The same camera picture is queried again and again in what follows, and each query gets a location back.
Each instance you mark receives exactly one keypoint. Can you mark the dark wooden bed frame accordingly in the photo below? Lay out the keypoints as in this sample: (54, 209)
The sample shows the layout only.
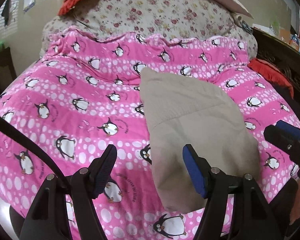
(286, 59)

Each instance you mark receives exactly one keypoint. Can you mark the pink penguin blanket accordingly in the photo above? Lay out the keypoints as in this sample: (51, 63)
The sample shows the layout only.
(84, 94)

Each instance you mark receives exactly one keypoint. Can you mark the red cushion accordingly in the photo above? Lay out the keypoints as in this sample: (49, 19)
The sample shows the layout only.
(271, 73)

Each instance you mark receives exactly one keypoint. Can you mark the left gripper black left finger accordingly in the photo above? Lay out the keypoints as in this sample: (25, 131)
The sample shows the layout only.
(47, 217)

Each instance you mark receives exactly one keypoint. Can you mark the beige jacket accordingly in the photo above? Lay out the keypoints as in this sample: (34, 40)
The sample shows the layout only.
(183, 110)

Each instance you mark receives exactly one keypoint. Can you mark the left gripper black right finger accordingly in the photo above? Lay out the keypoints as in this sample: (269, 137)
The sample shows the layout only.
(252, 217)

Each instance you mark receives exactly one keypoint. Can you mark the floral quilt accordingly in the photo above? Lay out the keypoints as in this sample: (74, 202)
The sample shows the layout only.
(201, 19)

